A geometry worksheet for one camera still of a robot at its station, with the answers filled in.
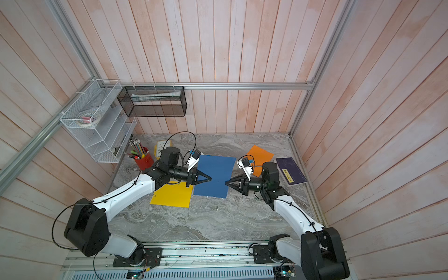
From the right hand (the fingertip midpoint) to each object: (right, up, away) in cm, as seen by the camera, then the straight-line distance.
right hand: (227, 183), depth 75 cm
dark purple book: (+39, +2, +28) cm, 48 cm away
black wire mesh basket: (-39, +41, +15) cm, 58 cm away
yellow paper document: (-28, -9, +18) cm, 35 cm away
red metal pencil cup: (-46, +8, +21) cm, 51 cm away
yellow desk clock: (-42, +18, +36) cm, 58 cm away
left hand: (-8, +1, -2) cm, 9 cm away
